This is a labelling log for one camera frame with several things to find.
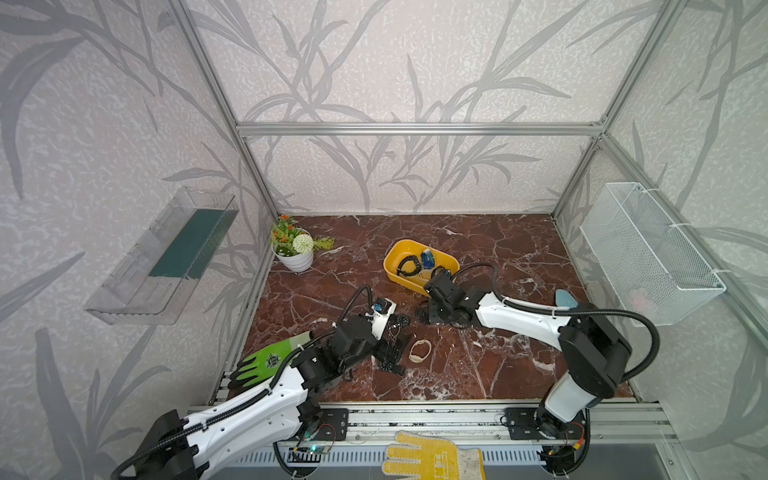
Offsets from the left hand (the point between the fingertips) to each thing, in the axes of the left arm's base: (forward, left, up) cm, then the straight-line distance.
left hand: (398, 330), depth 77 cm
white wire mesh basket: (+3, -55, +22) cm, 59 cm away
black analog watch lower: (-6, +2, -12) cm, 14 cm away
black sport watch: (-4, -13, +15) cm, 20 cm away
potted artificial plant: (+27, +33, +1) cm, 43 cm away
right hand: (+10, -10, -8) cm, 16 cm away
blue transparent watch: (+28, -10, -7) cm, 30 cm away
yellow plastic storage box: (+28, -5, -11) cm, 31 cm away
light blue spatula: (+16, -54, -12) cm, 58 cm away
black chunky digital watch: (+25, -3, -12) cm, 28 cm away
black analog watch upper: (+8, 0, -12) cm, 14 cm away
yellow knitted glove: (-26, -10, -12) cm, 31 cm away
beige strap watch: (-4, -5, -11) cm, 13 cm away
